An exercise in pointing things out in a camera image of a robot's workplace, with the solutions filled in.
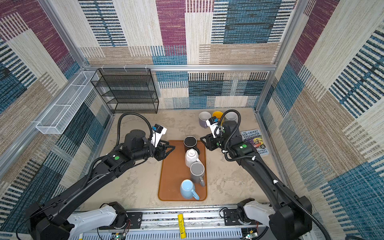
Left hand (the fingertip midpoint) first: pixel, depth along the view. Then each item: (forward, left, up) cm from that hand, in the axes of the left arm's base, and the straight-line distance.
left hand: (172, 143), depth 71 cm
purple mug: (+33, -18, -18) cm, 41 cm away
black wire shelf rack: (+52, +37, -9) cm, 64 cm away
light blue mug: (-17, -7, -16) cm, 24 cm away
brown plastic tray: (-3, +1, -26) cm, 26 cm away
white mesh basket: (+9, +54, +8) cm, 55 cm away
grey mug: (-8, -12, -15) cm, 20 cm away
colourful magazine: (+18, -52, -23) cm, 60 cm away
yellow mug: (+36, -28, -18) cm, 49 cm away
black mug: (+12, -8, -17) cm, 22 cm away
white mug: (+1, -9, -15) cm, 17 cm away
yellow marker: (-30, -4, -23) cm, 38 cm away
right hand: (+4, -16, -4) cm, 17 cm away
